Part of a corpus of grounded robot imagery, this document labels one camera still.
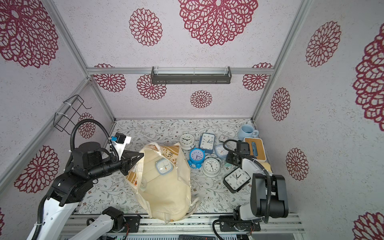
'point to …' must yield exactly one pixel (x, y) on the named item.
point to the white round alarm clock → (187, 141)
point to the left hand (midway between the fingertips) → (141, 156)
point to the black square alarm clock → (236, 180)
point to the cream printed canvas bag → (167, 197)
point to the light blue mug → (246, 131)
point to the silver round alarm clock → (211, 166)
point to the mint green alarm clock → (228, 165)
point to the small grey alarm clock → (223, 138)
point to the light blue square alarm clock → (220, 151)
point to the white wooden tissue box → (257, 148)
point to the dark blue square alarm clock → (207, 142)
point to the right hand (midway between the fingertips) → (230, 155)
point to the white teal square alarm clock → (163, 167)
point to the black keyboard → (196, 237)
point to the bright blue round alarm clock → (196, 157)
